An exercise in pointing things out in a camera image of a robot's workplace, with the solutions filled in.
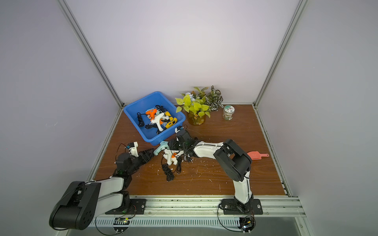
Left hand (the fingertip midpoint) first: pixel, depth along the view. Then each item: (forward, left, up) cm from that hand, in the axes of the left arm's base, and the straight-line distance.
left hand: (153, 150), depth 87 cm
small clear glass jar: (+32, -50, +1) cm, 59 cm away
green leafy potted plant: (+21, -26, +13) cm, 36 cm away
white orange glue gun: (-2, -11, -3) cm, 11 cm away
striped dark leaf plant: (+29, -37, +16) cm, 50 cm away
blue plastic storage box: (+27, +5, -1) cm, 27 cm away
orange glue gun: (+32, +9, -3) cm, 33 cm away
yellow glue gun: (+25, -9, -1) cm, 26 cm away
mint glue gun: (+6, -4, -4) cm, 8 cm away
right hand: (+6, -9, +1) cm, 11 cm away
